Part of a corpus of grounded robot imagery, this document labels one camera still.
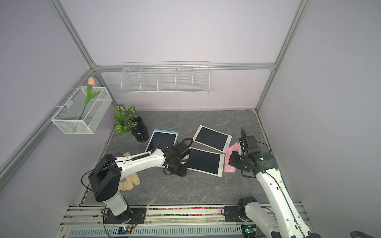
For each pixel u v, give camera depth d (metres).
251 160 0.49
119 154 0.97
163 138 1.06
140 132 0.96
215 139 1.07
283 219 0.39
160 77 0.99
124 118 0.84
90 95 0.81
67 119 0.66
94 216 0.75
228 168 0.72
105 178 0.45
